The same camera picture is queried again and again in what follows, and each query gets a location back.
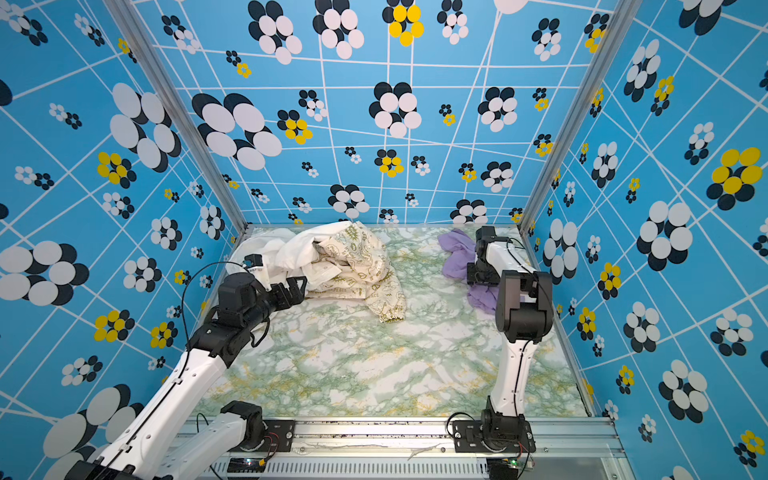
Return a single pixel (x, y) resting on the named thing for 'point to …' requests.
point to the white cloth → (279, 253)
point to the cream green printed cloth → (366, 273)
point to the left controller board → (246, 465)
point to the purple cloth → (461, 251)
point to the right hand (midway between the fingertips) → (483, 281)
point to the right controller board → (501, 468)
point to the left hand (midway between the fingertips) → (294, 280)
